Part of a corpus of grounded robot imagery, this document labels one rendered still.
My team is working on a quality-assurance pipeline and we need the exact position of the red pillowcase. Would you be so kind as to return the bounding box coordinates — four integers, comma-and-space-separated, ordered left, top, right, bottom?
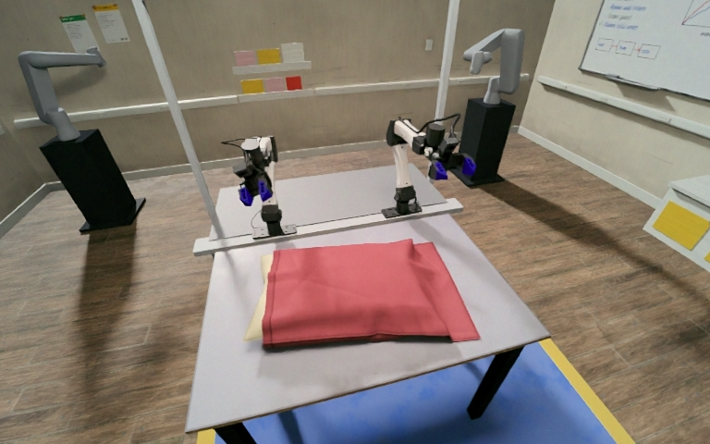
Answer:
262, 239, 481, 349

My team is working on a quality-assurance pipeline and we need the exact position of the cream pillow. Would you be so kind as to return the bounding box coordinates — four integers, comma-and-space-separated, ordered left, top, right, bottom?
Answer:
242, 254, 273, 342

